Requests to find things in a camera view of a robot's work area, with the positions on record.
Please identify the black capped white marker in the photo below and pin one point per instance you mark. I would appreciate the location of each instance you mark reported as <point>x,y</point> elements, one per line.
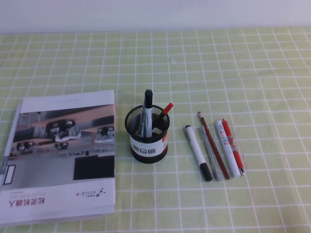
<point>148,112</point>

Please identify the black mesh pen holder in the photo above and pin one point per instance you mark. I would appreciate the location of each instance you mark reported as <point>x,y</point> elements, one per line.
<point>147,150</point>

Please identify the white marker in holder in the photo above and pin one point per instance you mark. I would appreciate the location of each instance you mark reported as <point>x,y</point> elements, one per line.
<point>141,128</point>

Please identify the red capped black pen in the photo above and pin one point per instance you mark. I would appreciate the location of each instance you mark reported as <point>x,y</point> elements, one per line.
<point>162,115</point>

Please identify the grey pen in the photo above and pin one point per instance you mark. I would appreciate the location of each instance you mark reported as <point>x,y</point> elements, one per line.
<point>214,169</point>

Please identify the red retractable pen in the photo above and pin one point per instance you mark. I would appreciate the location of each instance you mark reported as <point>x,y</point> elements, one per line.
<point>233,147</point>

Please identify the white marker with black cap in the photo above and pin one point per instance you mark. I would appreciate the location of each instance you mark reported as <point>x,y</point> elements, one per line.
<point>198,153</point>

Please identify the red pencil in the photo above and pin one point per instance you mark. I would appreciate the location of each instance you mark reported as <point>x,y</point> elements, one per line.
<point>214,148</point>

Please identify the white paint marker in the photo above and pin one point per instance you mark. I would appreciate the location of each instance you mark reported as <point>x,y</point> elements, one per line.
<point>233,168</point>

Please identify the top printed brochure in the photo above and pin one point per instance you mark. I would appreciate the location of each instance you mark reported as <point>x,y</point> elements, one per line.
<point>61,140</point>

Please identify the lower brochure stack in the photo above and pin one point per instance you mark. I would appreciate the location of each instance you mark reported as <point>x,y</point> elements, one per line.
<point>82,199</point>

